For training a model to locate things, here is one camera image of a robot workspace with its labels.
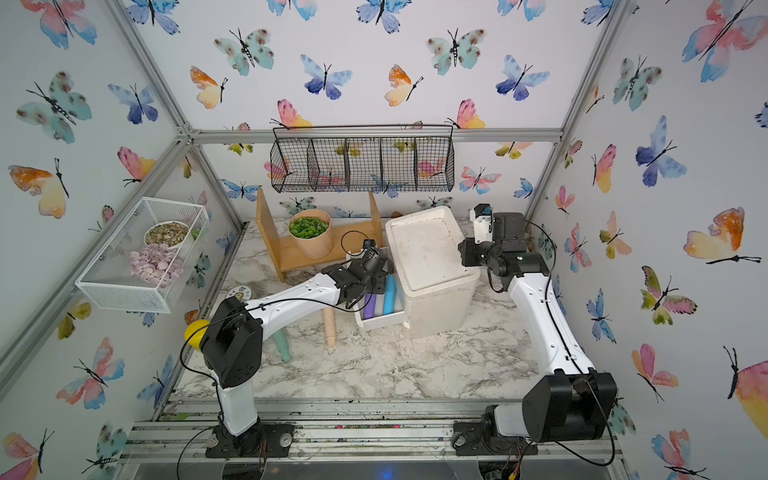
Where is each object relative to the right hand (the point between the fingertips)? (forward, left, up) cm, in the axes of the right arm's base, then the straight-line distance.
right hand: (466, 242), depth 79 cm
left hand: (-2, +23, -14) cm, 27 cm away
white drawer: (-17, +22, -14) cm, 31 cm away
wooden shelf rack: (-2, +31, +2) cm, 31 cm away
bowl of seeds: (-8, +72, +8) cm, 73 cm away
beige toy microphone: (-14, +37, -24) cm, 47 cm away
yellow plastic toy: (-23, +71, -17) cm, 77 cm away
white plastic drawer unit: (-13, +8, -2) cm, 16 cm away
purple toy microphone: (-12, +26, -17) cm, 33 cm away
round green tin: (-6, +66, -19) cm, 69 cm away
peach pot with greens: (+9, +45, -8) cm, 47 cm away
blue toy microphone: (-7, +20, -16) cm, 27 cm away
